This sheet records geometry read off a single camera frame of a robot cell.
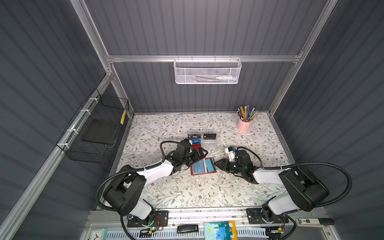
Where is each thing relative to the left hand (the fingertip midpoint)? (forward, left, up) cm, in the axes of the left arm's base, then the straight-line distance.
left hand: (204, 155), depth 86 cm
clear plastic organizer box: (+15, -2, -5) cm, 16 cm away
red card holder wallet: (-6, -1, -9) cm, 11 cm away
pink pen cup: (+23, -30, -3) cm, 38 cm away
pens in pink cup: (+30, -32, +2) cm, 44 cm away
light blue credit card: (-3, +4, -9) cm, 10 cm away
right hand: (-4, -7, -6) cm, 10 cm away
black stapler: (-34, +11, -7) cm, 36 cm away
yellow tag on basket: (+17, +45, +16) cm, 51 cm away
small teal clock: (-33, +52, -9) cm, 62 cm away
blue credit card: (-2, -3, -9) cm, 10 cm away
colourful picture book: (-35, -4, -9) cm, 37 cm away
